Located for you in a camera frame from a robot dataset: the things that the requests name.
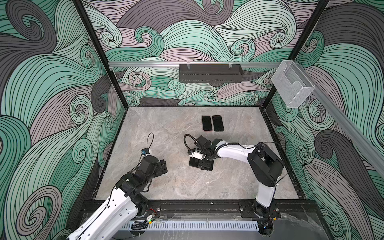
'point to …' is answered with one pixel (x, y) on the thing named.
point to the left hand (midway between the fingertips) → (159, 163)
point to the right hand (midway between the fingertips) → (203, 161)
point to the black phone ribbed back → (207, 123)
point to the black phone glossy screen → (218, 123)
